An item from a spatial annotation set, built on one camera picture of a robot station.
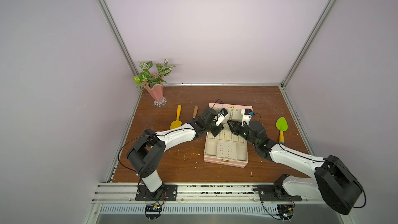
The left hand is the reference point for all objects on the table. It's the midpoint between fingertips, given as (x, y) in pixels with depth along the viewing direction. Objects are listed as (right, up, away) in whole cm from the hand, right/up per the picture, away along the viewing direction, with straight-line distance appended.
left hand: (223, 123), depth 86 cm
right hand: (+4, +4, -4) cm, 7 cm away
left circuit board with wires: (-35, -39, -15) cm, 55 cm away
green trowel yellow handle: (+39, -3, +12) cm, 41 cm away
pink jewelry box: (+2, -12, -5) cm, 13 cm away
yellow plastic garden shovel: (-29, -1, +11) cm, 31 cm away
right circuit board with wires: (+27, -38, -16) cm, 49 cm away
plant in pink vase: (-43, +25, +9) cm, 50 cm away
